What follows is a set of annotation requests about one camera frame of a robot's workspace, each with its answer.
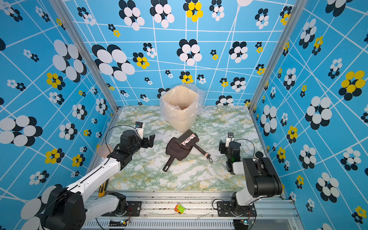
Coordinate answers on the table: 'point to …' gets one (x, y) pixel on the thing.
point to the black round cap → (258, 154)
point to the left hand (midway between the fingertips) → (148, 133)
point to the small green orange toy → (179, 209)
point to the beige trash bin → (183, 125)
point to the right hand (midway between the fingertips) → (228, 140)
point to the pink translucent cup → (104, 150)
